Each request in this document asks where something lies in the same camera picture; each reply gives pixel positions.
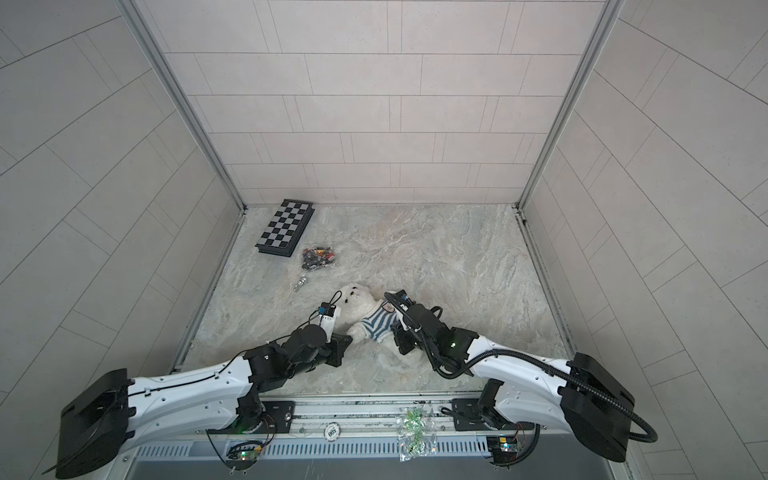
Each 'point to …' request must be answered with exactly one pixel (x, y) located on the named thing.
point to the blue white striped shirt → (380, 320)
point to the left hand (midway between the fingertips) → (361, 340)
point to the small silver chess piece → (300, 283)
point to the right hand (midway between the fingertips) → (391, 331)
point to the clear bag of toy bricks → (314, 256)
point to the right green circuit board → (506, 446)
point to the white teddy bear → (364, 314)
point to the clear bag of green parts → (416, 432)
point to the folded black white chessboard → (286, 227)
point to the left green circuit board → (247, 455)
